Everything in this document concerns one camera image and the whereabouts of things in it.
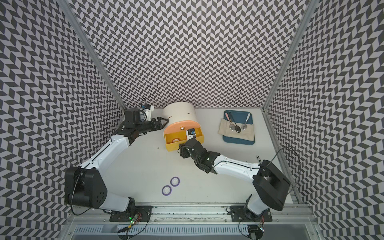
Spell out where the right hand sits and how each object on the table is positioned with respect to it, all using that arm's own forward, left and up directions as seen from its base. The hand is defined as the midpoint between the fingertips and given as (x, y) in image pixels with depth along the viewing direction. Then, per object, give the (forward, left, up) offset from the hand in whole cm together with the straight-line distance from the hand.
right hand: (184, 146), depth 82 cm
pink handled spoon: (+23, -31, -12) cm, 41 cm away
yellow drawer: (0, +6, 0) cm, 6 cm away
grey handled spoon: (+22, -40, -12) cm, 47 cm away
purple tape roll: (-19, +10, -14) cm, 26 cm away
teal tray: (+33, -40, -13) cm, 53 cm away
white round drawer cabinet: (+13, +4, +10) cm, 16 cm away
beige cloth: (+16, -42, -13) cm, 47 cm away
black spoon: (+22, -35, -13) cm, 44 cm away
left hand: (+11, +11, +7) cm, 17 cm away
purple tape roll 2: (-15, +6, -14) cm, 21 cm away
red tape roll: (+6, +6, -3) cm, 9 cm away
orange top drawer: (+8, +2, +8) cm, 11 cm away
